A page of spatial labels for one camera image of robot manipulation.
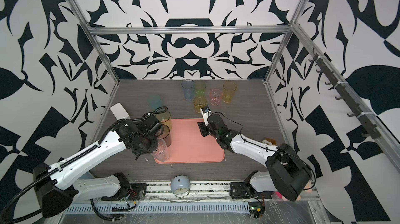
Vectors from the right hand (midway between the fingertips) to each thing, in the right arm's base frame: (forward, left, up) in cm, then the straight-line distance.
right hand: (202, 120), depth 85 cm
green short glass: (+26, +1, -3) cm, 27 cm away
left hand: (-15, +22, +3) cm, 27 cm away
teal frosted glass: (+18, +30, -7) cm, 36 cm away
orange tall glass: (+22, -17, 0) cm, 28 cm away
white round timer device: (-31, +10, -4) cm, 33 cm away
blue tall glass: (+24, +9, +1) cm, 25 cm away
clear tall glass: (-15, +22, -8) cm, 28 cm away
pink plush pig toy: (-37, -22, +20) cm, 48 cm away
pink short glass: (+23, -9, -8) cm, 26 cm away
